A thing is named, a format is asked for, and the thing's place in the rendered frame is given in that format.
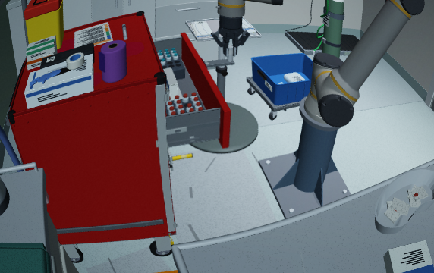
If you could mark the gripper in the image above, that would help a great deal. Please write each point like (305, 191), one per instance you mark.
(231, 26)

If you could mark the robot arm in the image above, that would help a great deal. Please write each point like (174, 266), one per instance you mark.
(357, 60)

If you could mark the red front grey drawer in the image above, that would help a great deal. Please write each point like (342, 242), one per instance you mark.
(205, 83)

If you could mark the grey drawer cabinet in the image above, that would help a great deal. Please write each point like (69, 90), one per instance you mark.
(181, 15)

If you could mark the white vial box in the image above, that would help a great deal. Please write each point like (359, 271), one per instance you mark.
(172, 81)

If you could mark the grey restock stand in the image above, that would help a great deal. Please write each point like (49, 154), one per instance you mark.
(232, 129)

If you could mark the yellow tread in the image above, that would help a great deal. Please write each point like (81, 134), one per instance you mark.
(182, 156)

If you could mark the red crash cart body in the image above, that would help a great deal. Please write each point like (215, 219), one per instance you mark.
(95, 151)

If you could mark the white blue glove box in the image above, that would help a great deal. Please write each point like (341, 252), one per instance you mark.
(61, 89)

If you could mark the white green striped box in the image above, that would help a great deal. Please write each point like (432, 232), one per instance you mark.
(40, 51)

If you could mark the black cart caster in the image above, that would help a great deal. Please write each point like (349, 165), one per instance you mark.
(76, 255)
(161, 248)

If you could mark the white blue printed box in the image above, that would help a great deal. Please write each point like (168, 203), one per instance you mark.
(410, 259)

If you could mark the white paper sheet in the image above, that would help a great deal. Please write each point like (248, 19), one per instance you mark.
(205, 28)

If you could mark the blue plastic bin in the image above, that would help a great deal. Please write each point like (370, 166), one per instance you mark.
(268, 70)

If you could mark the black rack of blue-capped vials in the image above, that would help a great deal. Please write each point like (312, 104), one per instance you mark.
(171, 62)

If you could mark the white packet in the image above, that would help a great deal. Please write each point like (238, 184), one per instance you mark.
(294, 77)

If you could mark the black floor mat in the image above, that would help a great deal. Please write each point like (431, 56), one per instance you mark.
(308, 39)

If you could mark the grey wheeled trolley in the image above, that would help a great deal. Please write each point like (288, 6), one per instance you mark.
(274, 106)

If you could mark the tray of red-capped vials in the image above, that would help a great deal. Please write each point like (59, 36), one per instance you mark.
(184, 104)

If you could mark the green gas cylinder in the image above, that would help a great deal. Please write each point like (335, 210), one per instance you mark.
(334, 30)

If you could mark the small grey tube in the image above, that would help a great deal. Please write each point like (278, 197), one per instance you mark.
(124, 32)

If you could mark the purple cylinder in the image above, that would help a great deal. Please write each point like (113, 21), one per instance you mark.
(113, 64)

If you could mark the white printed card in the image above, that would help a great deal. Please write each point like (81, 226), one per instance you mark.
(93, 34)

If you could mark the white tape roll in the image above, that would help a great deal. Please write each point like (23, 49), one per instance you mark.
(76, 61)

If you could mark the yellow sharps container red lid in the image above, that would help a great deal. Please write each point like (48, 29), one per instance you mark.
(44, 24)

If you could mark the white tall cabinet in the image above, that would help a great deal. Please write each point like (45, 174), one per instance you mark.
(16, 34)

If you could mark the grey curved counter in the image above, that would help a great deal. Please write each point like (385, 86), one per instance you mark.
(296, 242)

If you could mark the white gauze pad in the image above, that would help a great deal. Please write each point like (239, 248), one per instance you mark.
(417, 195)
(396, 209)

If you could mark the grey kidney dish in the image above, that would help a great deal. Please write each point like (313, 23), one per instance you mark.
(427, 182)

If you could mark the grey side trolley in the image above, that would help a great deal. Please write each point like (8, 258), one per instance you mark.
(12, 212)

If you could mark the green pad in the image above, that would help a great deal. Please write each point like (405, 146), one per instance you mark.
(10, 259)

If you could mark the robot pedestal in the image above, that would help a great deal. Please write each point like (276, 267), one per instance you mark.
(315, 159)

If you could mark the grey cart side rail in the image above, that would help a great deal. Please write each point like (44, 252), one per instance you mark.
(111, 226)

